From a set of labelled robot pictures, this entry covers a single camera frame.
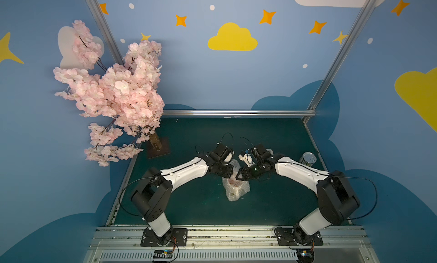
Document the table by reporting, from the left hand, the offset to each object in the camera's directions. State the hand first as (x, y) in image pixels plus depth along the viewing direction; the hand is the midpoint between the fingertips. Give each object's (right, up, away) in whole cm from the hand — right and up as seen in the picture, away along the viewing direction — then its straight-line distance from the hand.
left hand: (232, 171), depth 87 cm
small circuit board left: (-32, -33, -14) cm, 48 cm away
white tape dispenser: (+6, +8, -8) cm, 13 cm away
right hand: (+5, -2, 0) cm, 6 cm away
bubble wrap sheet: (+2, +2, +1) cm, 3 cm away
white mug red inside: (0, -7, -6) cm, 9 cm away
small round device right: (+31, -34, -13) cm, 48 cm away
